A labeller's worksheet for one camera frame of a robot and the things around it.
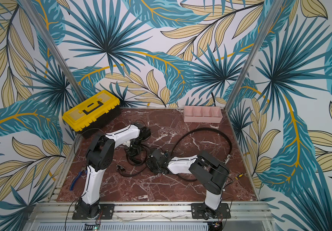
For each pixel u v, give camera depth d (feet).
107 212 2.40
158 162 2.27
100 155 1.80
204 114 3.83
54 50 2.74
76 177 2.74
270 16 2.35
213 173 1.60
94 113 3.10
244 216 2.42
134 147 2.64
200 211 2.43
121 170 2.81
